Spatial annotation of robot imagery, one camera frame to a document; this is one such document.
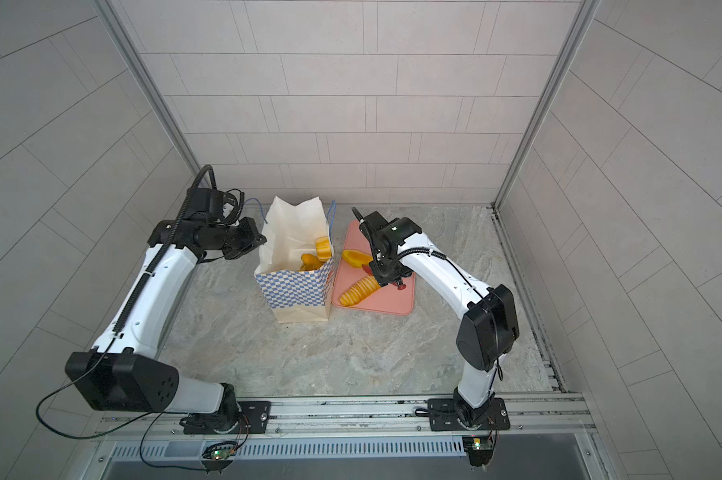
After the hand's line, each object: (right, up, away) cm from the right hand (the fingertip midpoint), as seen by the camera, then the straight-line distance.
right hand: (388, 276), depth 82 cm
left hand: (-30, +12, -5) cm, 33 cm away
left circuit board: (-38, -35, -18) cm, 55 cm away
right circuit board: (+21, -38, -14) cm, 45 cm away
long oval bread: (-24, +3, +8) cm, 25 cm away
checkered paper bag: (-31, +12, +11) cm, 35 cm away
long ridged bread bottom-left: (-8, -6, +8) cm, 13 cm away
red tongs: (-5, +3, -10) cm, 12 cm away
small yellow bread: (-10, +4, +14) cm, 17 cm away
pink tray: (+1, -8, +9) cm, 12 cm away
